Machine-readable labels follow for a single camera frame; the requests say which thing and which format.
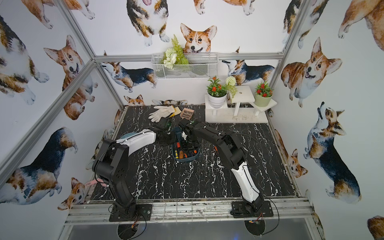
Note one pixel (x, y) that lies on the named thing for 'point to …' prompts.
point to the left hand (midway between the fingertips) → (176, 137)
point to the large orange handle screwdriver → (195, 151)
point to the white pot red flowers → (217, 93)
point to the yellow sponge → (177, 111)
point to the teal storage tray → (182, 152)
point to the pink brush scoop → (95, 182)
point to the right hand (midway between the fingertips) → (184, 151)
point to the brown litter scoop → (187, 113)
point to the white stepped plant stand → (242, 109)
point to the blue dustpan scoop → (127, 135)
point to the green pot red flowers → (263, 94)
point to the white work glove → (162, 111)
